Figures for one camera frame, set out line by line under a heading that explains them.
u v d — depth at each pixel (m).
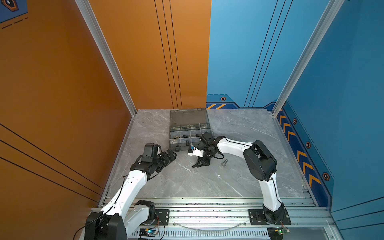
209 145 0.76
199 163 0.85
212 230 0.70
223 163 0.91
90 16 0.72
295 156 1.00
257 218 0.72
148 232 0.71
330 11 0.71
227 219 0.75
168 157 0.75
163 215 0.74
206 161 0.83
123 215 0.42
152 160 0.63
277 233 0.70
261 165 0.54
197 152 0.85
